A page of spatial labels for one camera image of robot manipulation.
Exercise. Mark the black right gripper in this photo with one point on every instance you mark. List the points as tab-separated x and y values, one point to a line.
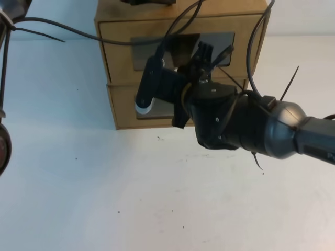
197	98

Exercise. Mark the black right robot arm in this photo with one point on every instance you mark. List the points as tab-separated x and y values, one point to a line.
275	128

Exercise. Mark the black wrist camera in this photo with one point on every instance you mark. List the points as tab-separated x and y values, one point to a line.
150	82

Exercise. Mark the lower cardboard shoebox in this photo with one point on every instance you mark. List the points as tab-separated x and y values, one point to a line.
122	102

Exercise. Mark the black cable tie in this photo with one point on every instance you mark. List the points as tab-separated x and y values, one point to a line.
39	34

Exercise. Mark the cardboard shoebox drawer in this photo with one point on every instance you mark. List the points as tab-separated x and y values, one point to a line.
124	65

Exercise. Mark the upper cardboard shoebox shell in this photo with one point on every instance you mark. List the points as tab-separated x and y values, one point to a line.
117	11

